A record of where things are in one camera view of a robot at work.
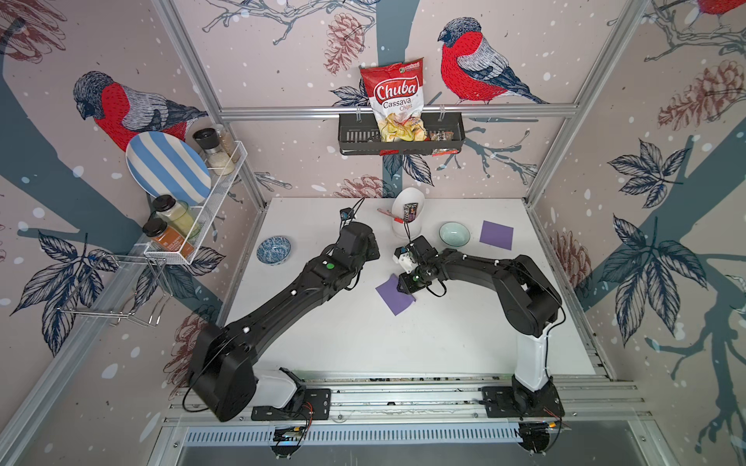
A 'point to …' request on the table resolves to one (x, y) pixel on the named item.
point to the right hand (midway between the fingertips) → (399, 286)
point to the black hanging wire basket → (358, 134)
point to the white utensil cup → (408, 204)
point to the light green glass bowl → (455, 234)
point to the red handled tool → (389, 213)
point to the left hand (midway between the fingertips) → (377, 233)
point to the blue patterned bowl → (273, 250)
